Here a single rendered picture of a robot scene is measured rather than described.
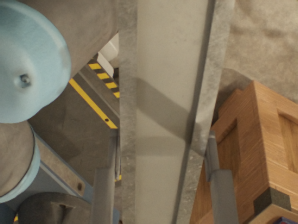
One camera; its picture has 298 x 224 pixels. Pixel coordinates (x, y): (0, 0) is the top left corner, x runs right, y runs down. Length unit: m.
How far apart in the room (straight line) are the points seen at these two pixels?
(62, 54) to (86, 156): 0.80
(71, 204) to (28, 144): 0.46
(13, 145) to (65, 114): 0.56
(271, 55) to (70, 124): 0.58
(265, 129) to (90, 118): 0.41
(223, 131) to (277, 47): 0.27
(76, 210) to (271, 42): 0.68
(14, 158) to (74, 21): 0.19
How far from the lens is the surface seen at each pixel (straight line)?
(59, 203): 0.93
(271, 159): 1.06
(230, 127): 1.28
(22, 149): 0.47
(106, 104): 0.98
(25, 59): 0.29
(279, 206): 0.98
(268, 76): 1.33
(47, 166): 0.91
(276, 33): 1.26
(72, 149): 1.08
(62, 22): 0.31
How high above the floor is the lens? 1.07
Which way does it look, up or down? 50 degrees down
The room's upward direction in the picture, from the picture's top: 173 degrees counter-clockwise
